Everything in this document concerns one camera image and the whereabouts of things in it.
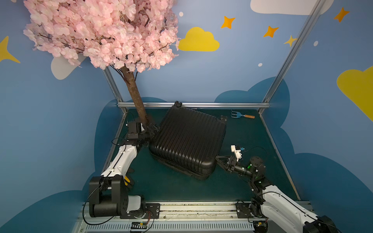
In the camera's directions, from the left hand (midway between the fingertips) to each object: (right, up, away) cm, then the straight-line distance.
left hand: (158, 129), depth 87 cm
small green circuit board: (-7, -48, -14) cm, 51 cm away
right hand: (+35, -15, -12) cm, 40 cm away
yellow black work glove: (-17, -29, -5) cm, 34 cm away
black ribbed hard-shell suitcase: (+19, -6, -9) cm, 22 cm away
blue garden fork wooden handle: (+60, +11, +32) cm, 69 cm away
